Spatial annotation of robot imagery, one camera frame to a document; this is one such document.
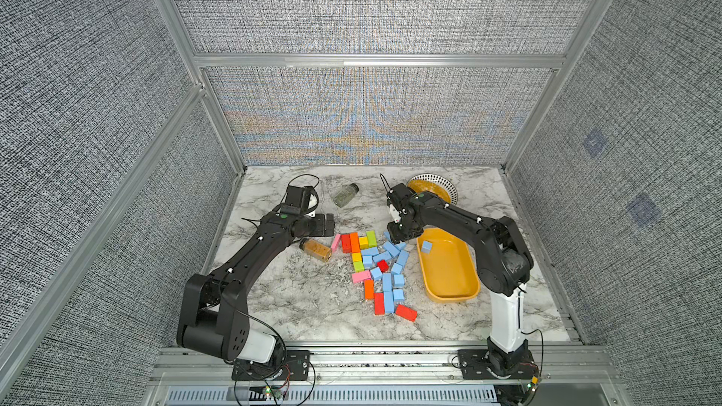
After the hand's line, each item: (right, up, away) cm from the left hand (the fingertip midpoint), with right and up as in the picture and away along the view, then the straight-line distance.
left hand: (325, 221), depth 88 cm
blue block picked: (+33, -9, +5) cm, 34 cm away
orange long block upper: (+9, -8, +8) cm, 14 cm away
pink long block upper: (+2, -8, +7) cm, 11 cm away
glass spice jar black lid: (+6, +8, +19) cm, 21 cm away
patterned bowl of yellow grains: (+41, +13, +25) cm, 50 cm away
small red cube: (+18, -14, +2) cm, 23 cm away
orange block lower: (+14, -21, 0) cm, 25 cm away
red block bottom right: (+24, -26, -6) cm, 36 cm away
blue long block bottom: (+20, -24, -5) cm, 31 cm away
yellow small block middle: (+12, -8, +7) cm, 16 cm away
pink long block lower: (+11, -17, +1) cm, 21 cm away
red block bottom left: (+17, -24, -4) cm, 30 cm away
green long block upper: (+15, -7, +9) cm, 19 cm away
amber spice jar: (-4, -10, +5) cm, 12 cm away
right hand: (+24, -3, +7) cm, 25 cm away
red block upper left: (+6, -8, +7) cm, 13 cm away
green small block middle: (+10, -15, +2) cm, 18 cm away
